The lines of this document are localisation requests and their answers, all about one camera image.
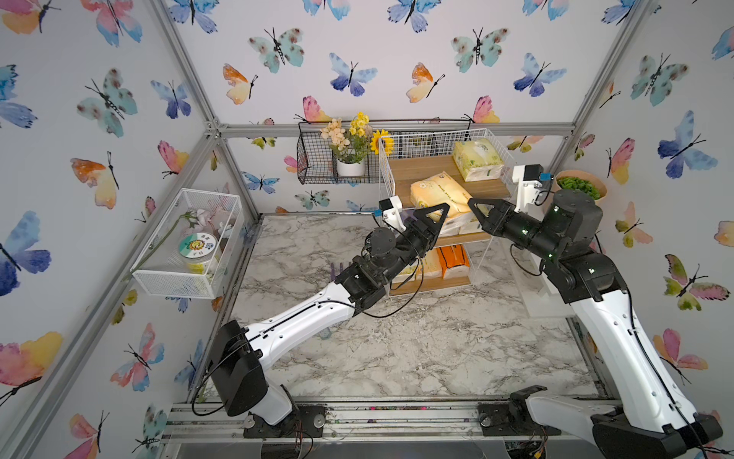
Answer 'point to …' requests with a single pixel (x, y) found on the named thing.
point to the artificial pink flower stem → (197, 219)
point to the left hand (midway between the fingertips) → (451, 209)
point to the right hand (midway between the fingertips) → (473, 199)
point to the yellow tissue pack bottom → (429, 266)
